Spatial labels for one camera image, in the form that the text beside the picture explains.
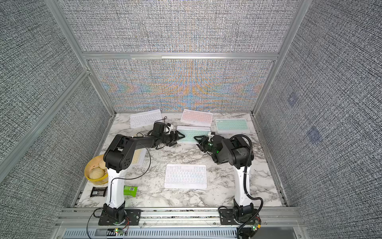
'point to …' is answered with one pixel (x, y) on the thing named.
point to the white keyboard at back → (145, 119)
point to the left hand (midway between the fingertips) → (185, 137)
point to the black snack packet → (98, 191)
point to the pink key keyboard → (196, 117)
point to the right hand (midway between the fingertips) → (194, 135)
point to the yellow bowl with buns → (96, 171)
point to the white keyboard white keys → (185, 176)
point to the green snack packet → (130, 190)
